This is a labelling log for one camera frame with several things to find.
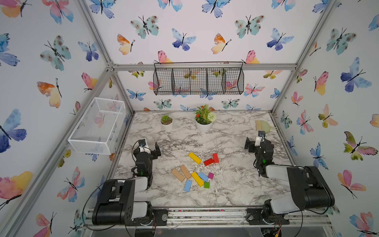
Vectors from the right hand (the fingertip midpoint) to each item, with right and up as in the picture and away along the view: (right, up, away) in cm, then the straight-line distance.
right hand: (257, 137), depth 91 cm
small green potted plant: (-58, +10, +13) cm, 60 cm away
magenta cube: (-29, -23, -2) cm, 37 cm away
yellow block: (-38, -14, +5) cm, 40 cm away
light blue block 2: (-42, -27, -7) cm, 50 cm away
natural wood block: (-46, -23, -4) cm, 52 cm away
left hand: (-65, -3, -2) cm, 65 cm away
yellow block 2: (-35, -25, -5) cm, 44 cm away
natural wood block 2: (-44, -20, -2) cm, 48 cm away
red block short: (-25, -14, +5) cm, 29 cm away
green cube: (-31, -27, -6) cm, 42 cm away
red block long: (-30, -16, +3) cm, 34 cm away
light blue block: (-33, -23, -4) cm, 40 cm away
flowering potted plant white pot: (-32, +11, +3) cm, 34 cm away
